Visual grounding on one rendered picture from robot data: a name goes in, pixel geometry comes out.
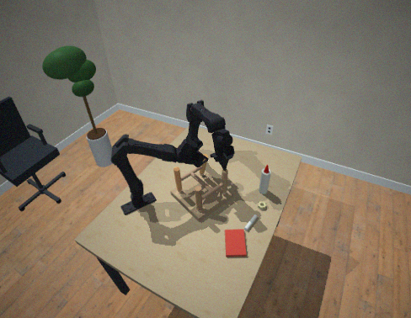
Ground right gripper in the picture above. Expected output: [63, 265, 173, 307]
[188, 151, 209, 167]

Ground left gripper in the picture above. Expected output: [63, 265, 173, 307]
[211, 144, 229, 171]

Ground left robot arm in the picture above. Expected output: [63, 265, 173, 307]
[186, 100, 234, 160]

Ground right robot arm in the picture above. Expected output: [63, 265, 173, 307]
[111, 135, 203, 215]

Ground white glue bottle with red cap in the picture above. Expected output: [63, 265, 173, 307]
[259, 166, 271, 194]

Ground red flat rectangular block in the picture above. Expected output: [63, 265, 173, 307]
[225, 229, 247, 257]

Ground light grey cylinder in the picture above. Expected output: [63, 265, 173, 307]
[244, 215, 258, 231]

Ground wooden stool legs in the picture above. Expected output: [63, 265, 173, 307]
[173, 162, 228, 211]

